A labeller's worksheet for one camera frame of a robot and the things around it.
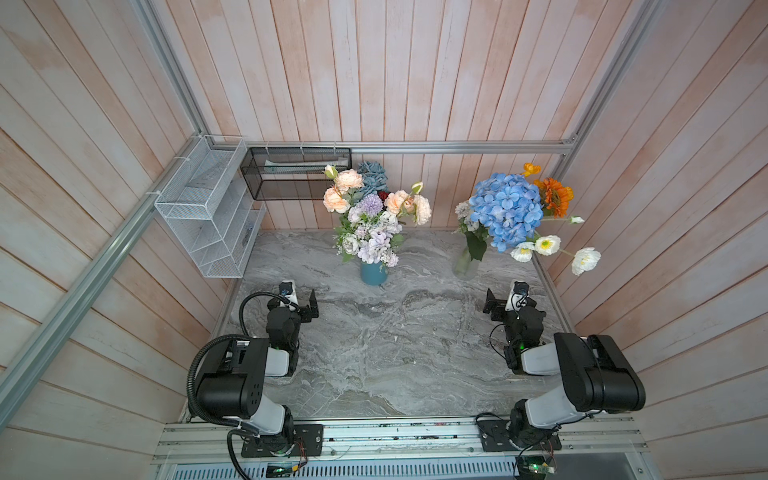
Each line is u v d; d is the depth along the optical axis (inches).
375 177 32.0
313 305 33.1
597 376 17.9
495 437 28.8
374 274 41.6
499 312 32.7
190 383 16.5
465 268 39.8
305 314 32.2
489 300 33.7
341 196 29.5
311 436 29.1
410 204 29.5
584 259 22.9
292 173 41.3
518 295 30.5
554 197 28.8
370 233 29.8
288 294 30.2
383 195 30.2
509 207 25.0
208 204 27.1
